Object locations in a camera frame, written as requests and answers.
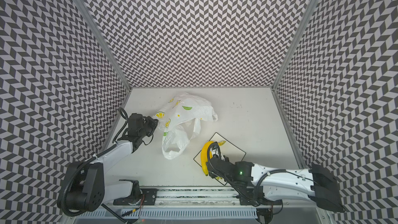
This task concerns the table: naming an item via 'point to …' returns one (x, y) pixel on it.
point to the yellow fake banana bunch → (204, 156)
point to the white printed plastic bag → (180, 117)
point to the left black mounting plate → (148, 197)
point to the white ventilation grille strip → (223, 212)
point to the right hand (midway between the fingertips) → (212, 167)
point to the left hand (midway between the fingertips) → (159, 119)
